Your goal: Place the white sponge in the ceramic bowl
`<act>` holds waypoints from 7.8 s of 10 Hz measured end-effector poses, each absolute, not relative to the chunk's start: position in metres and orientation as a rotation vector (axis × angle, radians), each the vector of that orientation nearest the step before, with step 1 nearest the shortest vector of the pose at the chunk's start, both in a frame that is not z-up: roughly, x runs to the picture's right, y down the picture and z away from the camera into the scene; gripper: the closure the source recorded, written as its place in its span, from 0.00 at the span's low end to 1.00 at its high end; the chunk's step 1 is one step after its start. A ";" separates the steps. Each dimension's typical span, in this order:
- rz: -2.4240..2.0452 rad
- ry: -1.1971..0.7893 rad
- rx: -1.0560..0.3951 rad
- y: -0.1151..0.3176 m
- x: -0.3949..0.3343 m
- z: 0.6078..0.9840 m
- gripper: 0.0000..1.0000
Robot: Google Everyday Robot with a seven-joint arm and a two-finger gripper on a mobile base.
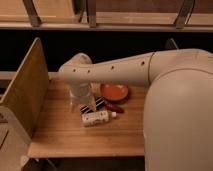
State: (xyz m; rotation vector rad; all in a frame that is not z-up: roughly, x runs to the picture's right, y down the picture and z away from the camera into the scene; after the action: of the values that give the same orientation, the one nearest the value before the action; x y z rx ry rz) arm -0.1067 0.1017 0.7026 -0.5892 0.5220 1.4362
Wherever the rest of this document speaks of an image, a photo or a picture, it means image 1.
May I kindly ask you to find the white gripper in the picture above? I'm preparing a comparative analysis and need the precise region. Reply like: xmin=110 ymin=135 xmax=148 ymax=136
xmin=69 ymin=83 xmax=95 ymax=110

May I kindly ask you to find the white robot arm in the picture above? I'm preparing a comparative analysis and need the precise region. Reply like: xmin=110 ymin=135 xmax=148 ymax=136
xmin=58 ymin=49 xmax=213 ymax=171

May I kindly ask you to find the orange ceramic bowl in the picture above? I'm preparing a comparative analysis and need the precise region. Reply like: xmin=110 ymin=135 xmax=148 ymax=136
xmin=100 ymin=84 xmax=129 ymax=101

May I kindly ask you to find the white plastic bottle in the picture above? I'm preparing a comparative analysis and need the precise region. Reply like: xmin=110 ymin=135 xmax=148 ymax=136
xmin=81 ymin=110 xmax=117 ymax=126

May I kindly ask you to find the left wooden side panel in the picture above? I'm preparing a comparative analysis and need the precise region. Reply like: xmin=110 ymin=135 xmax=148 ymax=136
xmin=0 ymin=38 xmax=49 ymax=142

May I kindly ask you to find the right dark side panel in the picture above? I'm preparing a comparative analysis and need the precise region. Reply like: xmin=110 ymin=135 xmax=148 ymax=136
xmin=165 ymin=38 xmax=179 ymax=50

